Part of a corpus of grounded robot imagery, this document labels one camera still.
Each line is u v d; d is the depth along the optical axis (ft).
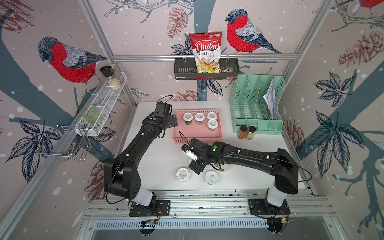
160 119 1.99
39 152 1.71
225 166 2.69
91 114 2.20
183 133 3.47
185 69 3.12
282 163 1.46
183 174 2.57
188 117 3.40
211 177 2.55
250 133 3.09
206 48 2.62
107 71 2.60
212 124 3.27
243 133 3.10
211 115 3.43
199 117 3.39
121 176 1.38
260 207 2.37
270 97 2.95
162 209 2.40
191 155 2.17
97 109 2.50
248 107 3.88
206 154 1.94
